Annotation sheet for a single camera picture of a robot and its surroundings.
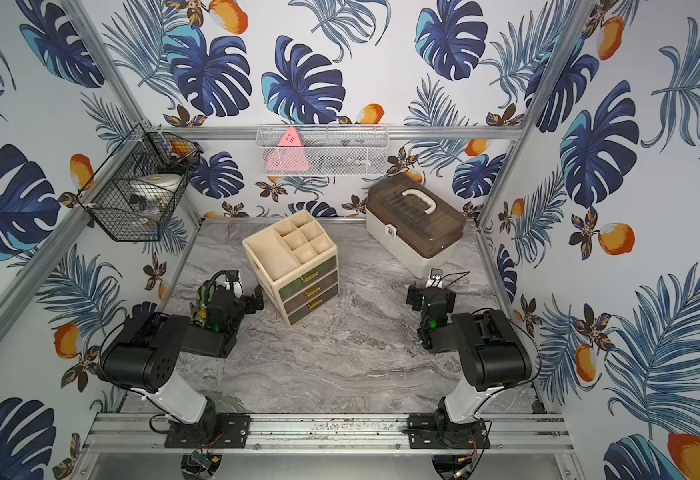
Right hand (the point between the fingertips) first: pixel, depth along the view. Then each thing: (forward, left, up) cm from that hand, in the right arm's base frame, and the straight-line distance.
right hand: (432, 285), depth 96 cm
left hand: (-1, +60, +3) cm, 60 cm away
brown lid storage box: (+21, +5, +8) cm, 23 cm away
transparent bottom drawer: (-9, +40, 0) cm, 41 cm away
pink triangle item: (+25, +45, +31) cm, 60 cm away
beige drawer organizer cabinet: (-6, +40, +19) cm, 45 cm away
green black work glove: (-4, +74, -2) cm, 74 cm away
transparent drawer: (-8, +38, +8) cm, 39 cm away
